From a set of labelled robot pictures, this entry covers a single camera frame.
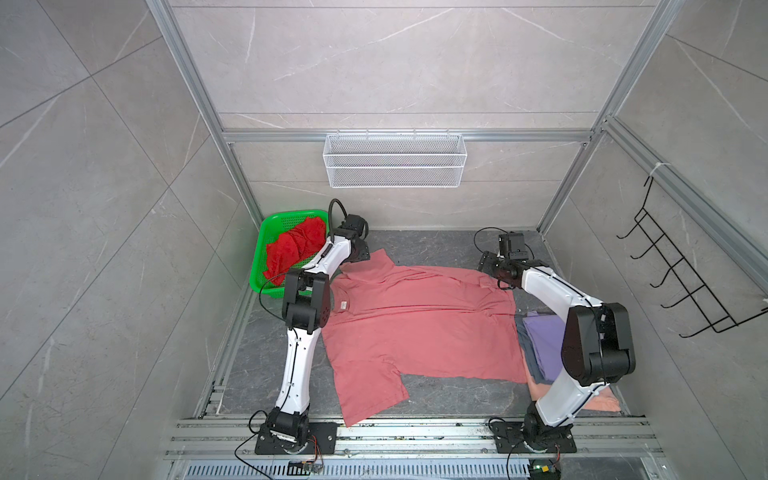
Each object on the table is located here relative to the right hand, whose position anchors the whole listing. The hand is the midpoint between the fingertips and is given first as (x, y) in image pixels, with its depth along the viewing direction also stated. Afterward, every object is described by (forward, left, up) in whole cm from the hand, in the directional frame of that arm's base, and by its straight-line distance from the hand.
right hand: (488, 261), depth 96 cm
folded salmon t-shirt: (-41, -25, -10) cm, 49 cm away
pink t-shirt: (-15, +34, -12) cm, 39 cm away
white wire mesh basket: (+29, +32, +19) cm, 48 cm away
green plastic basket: (+23, +79, -4) cm, 82 cm away
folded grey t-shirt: (-29, -6, -5) cm, 31 cm away
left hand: (+11, +45, -5) cm, 47 cm away
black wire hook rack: (-19, -34, +22) cm, 45 cm away
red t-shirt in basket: (+12, +69, -4) cm, 70 cm away
